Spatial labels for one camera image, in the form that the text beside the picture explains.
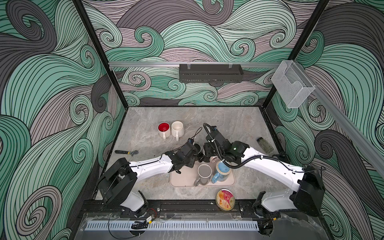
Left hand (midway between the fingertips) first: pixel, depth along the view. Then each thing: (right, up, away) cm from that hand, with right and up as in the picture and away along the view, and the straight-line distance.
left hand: (192, 156), depth 86 cm
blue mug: (+16, -5, -12) cm, 20 cm away
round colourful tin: (+17, -18, -12) cm, 28 cm away
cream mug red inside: (-19, +15, +16) cm, 29 cm away
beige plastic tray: (-2, -10, -5) cm, 12 cm away
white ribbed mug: (-10, +15, +15) cm, 23 cm away
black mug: (+3, +2, -3) cm, 5 cm away
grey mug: (+7, -7, -5) cm, 11 cm away
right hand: (+8, +7, -7) cm, 12 cm away
